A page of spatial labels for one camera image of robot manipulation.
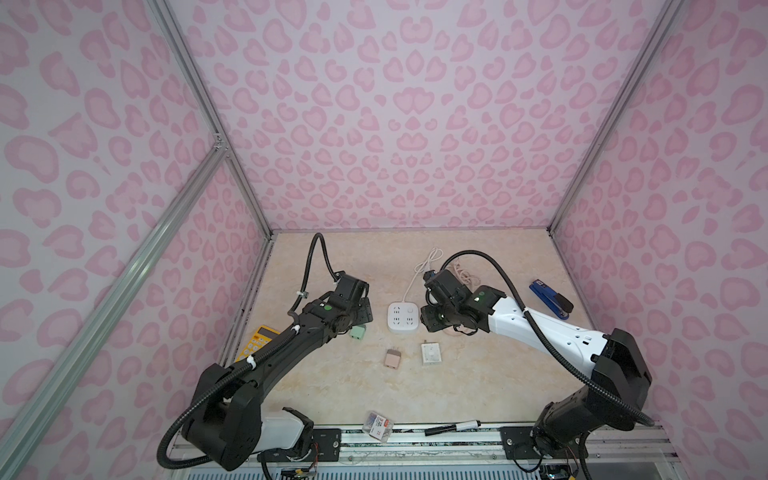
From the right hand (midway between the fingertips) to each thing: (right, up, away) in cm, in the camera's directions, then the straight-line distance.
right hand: (426, 314), depth 81 cm
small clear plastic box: (-13, -27, -6) cm, 30 cm away
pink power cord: (+16, +9, +23) cm, 29 cm away
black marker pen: (+8, -27, -6) cm, 29 cm away
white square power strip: (-6, -3, +11) cm, 13 cm away
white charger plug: (+2, -12, +5) cm, 13 cm away
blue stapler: (+44, 0, +15) cm, 46 cm away
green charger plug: (-20, -7, +9) cm, 23 cm away
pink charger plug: (-9, -14, +5) cm, 17 cm away
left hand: (-17, +1, +4) cm, 18 cm away
